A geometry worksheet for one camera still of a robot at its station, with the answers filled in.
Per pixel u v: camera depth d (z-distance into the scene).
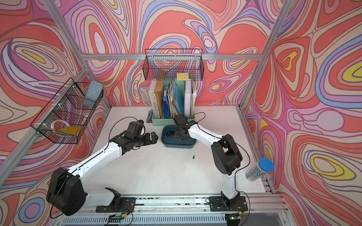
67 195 0.40
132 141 0.63
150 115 1.08
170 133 1.01
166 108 0.98
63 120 0.73
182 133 0.68
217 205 0.72
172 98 0.94
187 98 0.94
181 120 0.74
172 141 0.98
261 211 0.76
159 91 0.84
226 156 0.50
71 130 0.68
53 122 0.67
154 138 0.76
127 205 0.72
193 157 0.91
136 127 0.65
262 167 0.67
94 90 0.82
